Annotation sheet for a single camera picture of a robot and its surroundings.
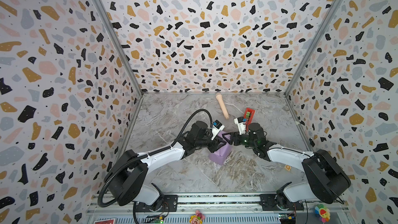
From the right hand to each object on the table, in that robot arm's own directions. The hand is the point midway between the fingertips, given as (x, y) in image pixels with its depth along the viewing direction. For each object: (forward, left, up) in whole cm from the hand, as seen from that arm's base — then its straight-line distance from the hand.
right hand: (224, 133), depth 85 cm
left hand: (-6, 0, +3) cm, 7 cm away
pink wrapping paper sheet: (-13, +3, 0) cm, 14 cm away
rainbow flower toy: (-34, -45, -12) cm, 58 cm away
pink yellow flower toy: (-38, +13, -9) cm, 41 cm away
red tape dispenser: (+17, -17, -7) cm, 26 cm away
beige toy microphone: (+37, +1, -11) cm, 39 cm away
